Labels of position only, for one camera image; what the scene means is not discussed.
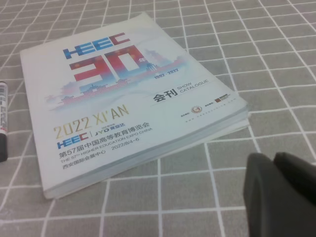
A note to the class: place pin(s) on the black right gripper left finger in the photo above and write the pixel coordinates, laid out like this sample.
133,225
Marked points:
273,207

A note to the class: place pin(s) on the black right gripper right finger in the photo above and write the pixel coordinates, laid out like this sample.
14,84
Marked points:
300,174

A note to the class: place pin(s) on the grey checkered tablecloth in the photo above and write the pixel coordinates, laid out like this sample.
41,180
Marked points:
263,49

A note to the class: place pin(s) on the white HEEC show catalogue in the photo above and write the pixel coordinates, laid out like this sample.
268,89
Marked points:
107,100

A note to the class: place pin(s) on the white marker black cap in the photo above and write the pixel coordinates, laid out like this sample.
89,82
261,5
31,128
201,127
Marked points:
3,121

